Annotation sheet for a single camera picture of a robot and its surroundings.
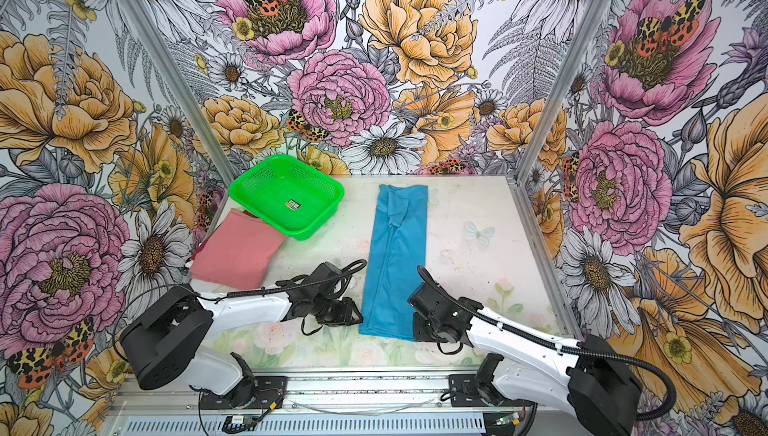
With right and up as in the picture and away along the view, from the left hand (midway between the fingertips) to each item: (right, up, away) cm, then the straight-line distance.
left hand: (355, 328), depth 84 cm
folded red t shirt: (-38, +19, +13) cm, 44 cm away
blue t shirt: (+11, +15, +13) cm, 23 cm away
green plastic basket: (-30, +38, +34) cm, 59 cm away
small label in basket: (-26, +34, +29) cm, 51 cm away
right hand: (+18, -2, -4) cm, 19 cm away
